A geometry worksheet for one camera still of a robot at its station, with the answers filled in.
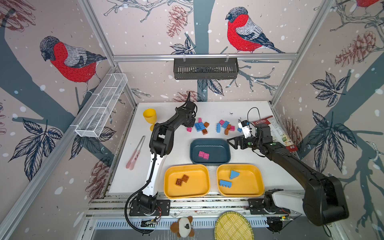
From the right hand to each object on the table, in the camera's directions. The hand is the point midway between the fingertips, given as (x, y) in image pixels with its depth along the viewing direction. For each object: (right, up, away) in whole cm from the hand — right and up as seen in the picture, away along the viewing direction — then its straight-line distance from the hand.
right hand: (232, 140), depth 84 cm
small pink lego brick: (-15, -11, +6) cm, 19 cm away
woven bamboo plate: (-4, -37, -16) cm, 41 cm away
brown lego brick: (-30, -22, -3) cm, 38 cm away
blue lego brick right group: (0, +7, +23) cm, 24 cm away
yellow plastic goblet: (-51, +14, +12) cm, 54 cm away
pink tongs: (-60, -14, +6) cm, 62 cm away
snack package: (+34, +1, +13) cm, 37 cm away
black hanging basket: (-14, +47, +22) cm, 54 cm away
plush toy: (-27, -36, -18) cm, 49 cm away
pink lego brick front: (-18, -10, +6) cm, 21 cm away
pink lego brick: (-26, +4, +19) cm, 32 cm away
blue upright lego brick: (-5, +5, +20) cm, 21 cm away
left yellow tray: (-20, -24, -4) cm, 32 cm away
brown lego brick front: (-27, -21, -3) cm, 34 cm away
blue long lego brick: (-5, -23, -5) cm, 24 cm away
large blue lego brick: (-19, +6, +22) cm, 29 cm away
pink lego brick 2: (-18, +11, +23) cm, 32 cm away
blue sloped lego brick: (+1, -20, 0) cm, 20 cm away
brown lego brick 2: (-13, +8, +23) cm, 27 cm away
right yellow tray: (+9, -24, -3) cm, 25 cm away
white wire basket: (-71, +10, -14) cm, 73 cm away
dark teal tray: (-6, -8, +10) cm, 14 cm away
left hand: (-27, +9, +22) cm, 36 cm away
